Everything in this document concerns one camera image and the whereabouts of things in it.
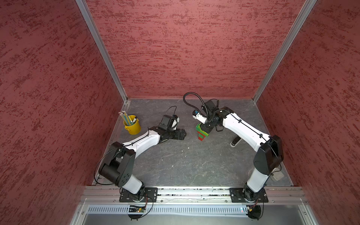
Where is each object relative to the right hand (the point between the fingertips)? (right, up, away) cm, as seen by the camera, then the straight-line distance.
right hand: (205, 128), depth 86 cm
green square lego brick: (-5, 0, -8) cm, 9 cm away
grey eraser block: (+42, -27, -6) cm, 50 cm away
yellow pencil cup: (-47, -1, +6) cm, 48 cm away
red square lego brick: (-2, -9, +9) cm, 12 cm away
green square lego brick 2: (-1, -6, +5) cm, 8 cm away
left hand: (-16, -5, +3) cm, 17 cm away
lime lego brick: (-2, -2, -9) cm, 9 cm away
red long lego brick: (-2, -4, +4) cm, 6 cm away
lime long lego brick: (-5, +2, -8) cm, 10 cm away
